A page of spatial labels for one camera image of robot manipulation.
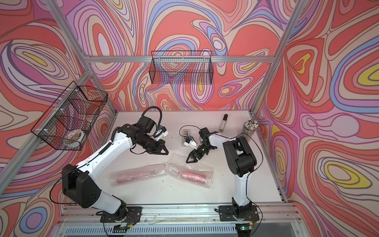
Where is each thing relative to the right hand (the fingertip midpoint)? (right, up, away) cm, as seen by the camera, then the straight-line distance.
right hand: (192, 162), depth 91 cm
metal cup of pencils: (+35, +23, -3) cm, 42 cm away
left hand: (-12, +9, -15) cm, 21 cm away
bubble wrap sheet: (-37, -5, -11) cm, 39 cm away
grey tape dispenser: (-4, +17, +10) cm, 21 cm away
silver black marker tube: (+24, +24, +18) cm, 38 cm away
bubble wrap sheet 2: (-10, -1, 0) cm, 10 cm away
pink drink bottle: (+1, -5, -10) cm, 12 cm away
